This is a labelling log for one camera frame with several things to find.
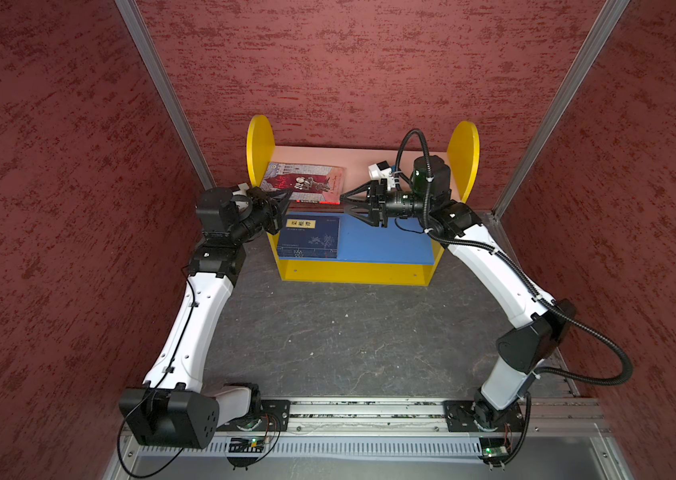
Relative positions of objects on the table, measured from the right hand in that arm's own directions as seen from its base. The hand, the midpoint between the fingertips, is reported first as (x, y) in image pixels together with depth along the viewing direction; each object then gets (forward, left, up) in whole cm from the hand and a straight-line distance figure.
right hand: (341, 210), depth 63 cm
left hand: (+6, +10, -1) cm, 12 cm away
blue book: (+13, +10, -24) cm, 30 cm away
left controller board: (-37, +25, -43) cm, 62 cm away
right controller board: (-40, -36, -43) cm, 69 cm away
